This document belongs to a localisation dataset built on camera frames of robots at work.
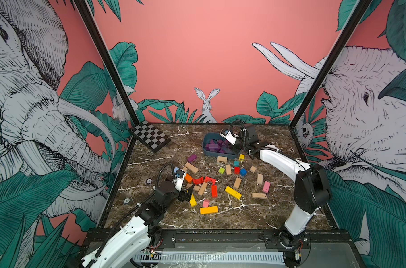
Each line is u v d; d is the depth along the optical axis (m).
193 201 0.84
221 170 0.96
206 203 0.84
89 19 0.72
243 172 0.95
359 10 0.70
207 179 0.91
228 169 0.98
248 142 0.69
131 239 0.51
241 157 1.01
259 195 0.86
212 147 1.05
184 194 0.71
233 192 0.88
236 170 0.95
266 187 0.90
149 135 1.11
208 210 0.82
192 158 1.03
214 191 0.89
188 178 0.91
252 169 0.97
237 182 0.90
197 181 0.91
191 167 0.98
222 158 1.01
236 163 1.00
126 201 0.86
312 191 0.47
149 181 0.93
